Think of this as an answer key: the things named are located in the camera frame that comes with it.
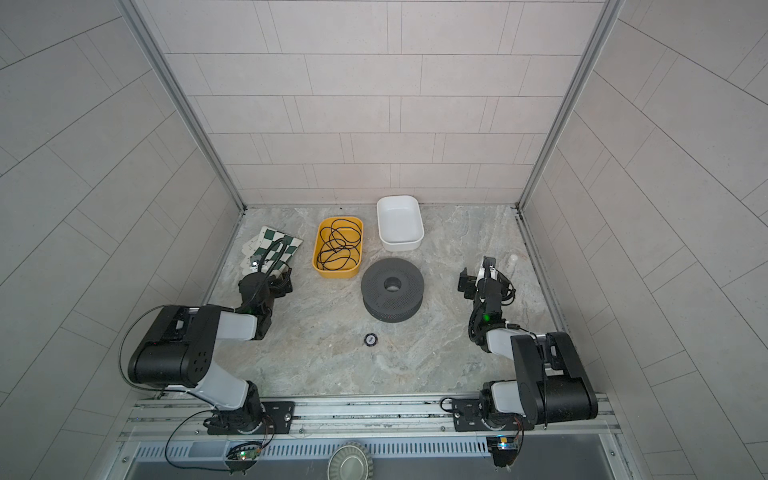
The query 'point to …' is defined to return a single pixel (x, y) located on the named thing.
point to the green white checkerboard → (271, 256)
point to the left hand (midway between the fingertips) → (278, 266)
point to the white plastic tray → (399, 223)
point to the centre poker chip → (370, 339)
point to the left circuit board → (243, 453)
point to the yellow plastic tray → (351, 270)
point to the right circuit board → (501, 443)
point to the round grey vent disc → (350, 461)
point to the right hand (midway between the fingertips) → (480, 268)
